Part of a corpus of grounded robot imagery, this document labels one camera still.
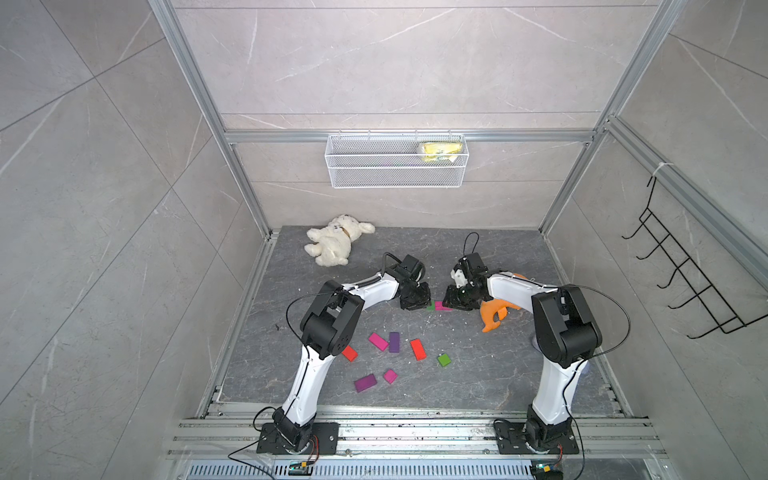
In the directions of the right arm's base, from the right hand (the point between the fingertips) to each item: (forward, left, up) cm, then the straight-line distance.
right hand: (448, 302), depth 98 cm
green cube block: (-2, +6, 0) cm, 6 cm away
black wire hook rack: (-19, -48, +32) cm, 61 cm away
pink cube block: (-24, +20, -1) cm, 31 cm away
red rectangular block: (-17, +32, 0) cm, 36 cm away
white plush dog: (+18, +40, +9) cm, 44 cm away
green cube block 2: (-19, +4, 0) cm, 20 cm away
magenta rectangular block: (-2, +3, 0) cm, 4 cm away
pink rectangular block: (-13, +24, 0) cm, 27 cm away
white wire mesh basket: (+39, +17, +30) cm, 52 cm away
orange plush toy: (-5, -14, +2) cm, 15 cm away
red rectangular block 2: (-15, +11, -2) cm, 19 cm away
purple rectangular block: (-13, +19, -1) cm, 23 cm away
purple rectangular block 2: (-25, +27, 0) cm, 37 cm away
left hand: (0, +5, +2) cm, 5 cm away
